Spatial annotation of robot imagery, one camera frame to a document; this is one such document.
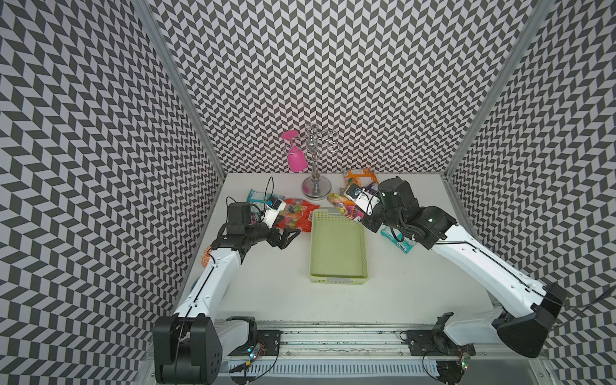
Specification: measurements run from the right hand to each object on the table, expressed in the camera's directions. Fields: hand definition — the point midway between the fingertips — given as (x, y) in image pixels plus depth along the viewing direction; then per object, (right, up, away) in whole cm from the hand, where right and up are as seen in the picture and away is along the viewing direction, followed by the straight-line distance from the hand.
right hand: (362, 207), depth 73 cm
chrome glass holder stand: (-15, +8, +39) cm, 43 cm away
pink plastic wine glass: (-23, +19, +31) cm, 43 cm away
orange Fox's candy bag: (-5, 0, +1) cm, 5 cm away
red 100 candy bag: (-23, -5, +26) cm, 35 cm away
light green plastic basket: (-6, -18, +21) cm, 28 cm away
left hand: (-24, -7, +7) cm, 26 cm away
